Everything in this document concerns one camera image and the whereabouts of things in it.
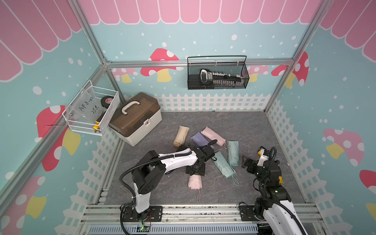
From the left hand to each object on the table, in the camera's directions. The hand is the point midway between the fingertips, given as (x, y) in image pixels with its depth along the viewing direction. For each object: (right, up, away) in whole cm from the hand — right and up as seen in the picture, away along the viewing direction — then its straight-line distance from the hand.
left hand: (196, 174), depth 85 cm
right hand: (+30, +11, -3) cm, 32 cm away
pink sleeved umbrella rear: (+11, +22, +17) cm, 30 cm away
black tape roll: (-49, +43, -6) cm, 65 cm away
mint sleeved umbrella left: (+17, +4, +2) cm, 17 cm away
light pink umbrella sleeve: (-1, -3, -4) cm, 5 cm away
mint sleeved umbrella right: (+24, +11, +9) cm, 28 cm away
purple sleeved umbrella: (+3, +19, +15) cm, 25 cm away
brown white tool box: (-36, +33, +4) cm, 49 cm away
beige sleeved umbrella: (-10, +21, +17) cm, 29 cm away
